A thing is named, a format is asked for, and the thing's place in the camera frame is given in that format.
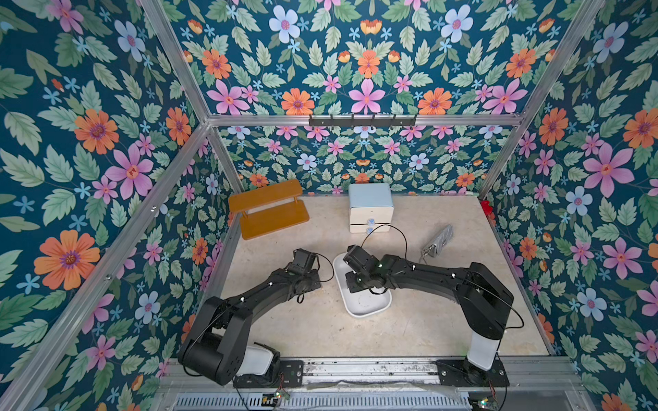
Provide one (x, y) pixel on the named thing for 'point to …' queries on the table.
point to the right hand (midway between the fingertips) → (351, 281)
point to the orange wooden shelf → (270, 210)
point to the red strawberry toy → (487, 210)
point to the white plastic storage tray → (358, 304)
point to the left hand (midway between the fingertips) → (317, 278)
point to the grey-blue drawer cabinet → (370, 207)
